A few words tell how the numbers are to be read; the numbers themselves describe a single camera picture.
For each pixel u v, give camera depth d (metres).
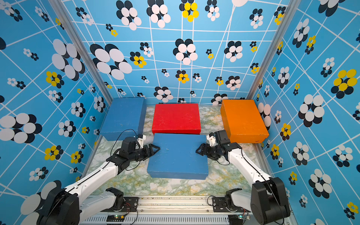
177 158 0.80
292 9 0.68
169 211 0.74
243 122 0.96
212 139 0.79
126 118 0.97
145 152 0.74
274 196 0.40
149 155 0.73
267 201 0.40
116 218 0.72
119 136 0.75
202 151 0.74
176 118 0.99
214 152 0.71
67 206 0.40
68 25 0.74
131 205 0.73
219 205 0.72
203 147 0.75
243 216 0.69
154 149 0.79
